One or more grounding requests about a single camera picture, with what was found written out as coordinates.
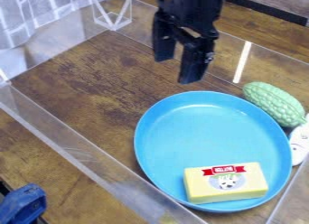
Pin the grey checked cloth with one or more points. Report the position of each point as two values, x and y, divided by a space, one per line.
22 16

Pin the blue clamp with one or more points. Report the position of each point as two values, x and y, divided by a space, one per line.
23 205

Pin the yellow butter box toy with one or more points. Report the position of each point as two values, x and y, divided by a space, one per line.
225 182

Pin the clear acrylic enclosure wall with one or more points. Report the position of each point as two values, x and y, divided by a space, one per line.
71 108

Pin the blue round plate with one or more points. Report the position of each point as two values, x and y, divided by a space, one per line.
204 128

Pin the green bitter gourd toy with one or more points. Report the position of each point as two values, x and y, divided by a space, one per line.
277 103

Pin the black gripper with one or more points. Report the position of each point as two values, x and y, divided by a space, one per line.
187 21

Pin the white oval toy object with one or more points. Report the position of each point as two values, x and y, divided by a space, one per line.
300 142

